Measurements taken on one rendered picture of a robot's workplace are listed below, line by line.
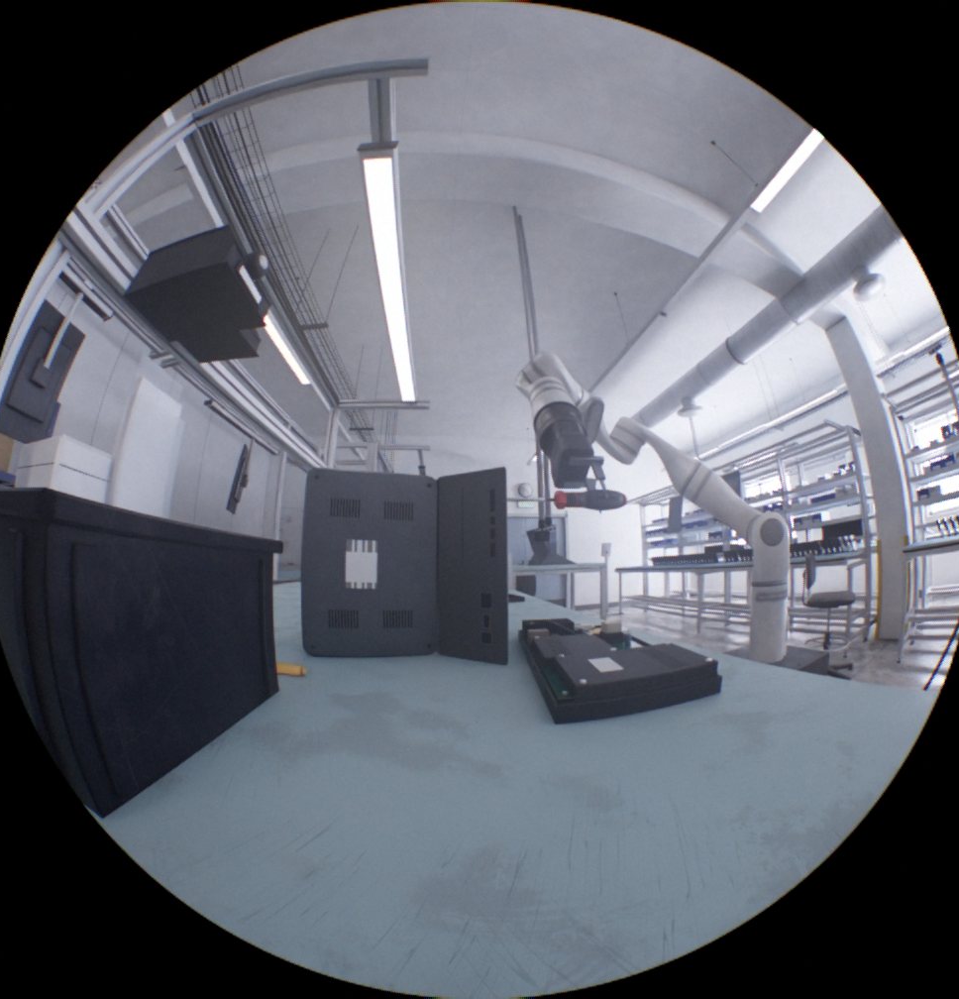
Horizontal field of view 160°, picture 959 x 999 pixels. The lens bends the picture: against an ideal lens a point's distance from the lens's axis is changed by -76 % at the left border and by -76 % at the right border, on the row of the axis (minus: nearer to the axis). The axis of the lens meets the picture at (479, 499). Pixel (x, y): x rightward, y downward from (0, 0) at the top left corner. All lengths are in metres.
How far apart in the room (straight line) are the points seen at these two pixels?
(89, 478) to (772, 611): 1.15
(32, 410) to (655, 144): 3.83
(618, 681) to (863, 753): 0.17
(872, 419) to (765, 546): 3.64
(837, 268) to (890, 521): 2.37
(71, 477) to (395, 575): 0.42
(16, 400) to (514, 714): 1.91
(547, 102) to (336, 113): 1.38
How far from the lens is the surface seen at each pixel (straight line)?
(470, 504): 0.37
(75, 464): 0.50
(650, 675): 0.25
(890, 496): 4.23
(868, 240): 3.73
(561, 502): 0.41
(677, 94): 3.00
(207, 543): 0.20
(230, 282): 0.54
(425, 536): 0.39
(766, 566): 0.82
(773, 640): 0.85
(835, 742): 0.23
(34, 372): 1.87
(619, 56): 2.82
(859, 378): 4.49
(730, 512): 0.86
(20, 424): 1.92
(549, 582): 7.43
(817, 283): 3.81
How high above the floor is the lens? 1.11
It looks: 10 degrees up
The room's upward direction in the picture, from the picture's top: straight up
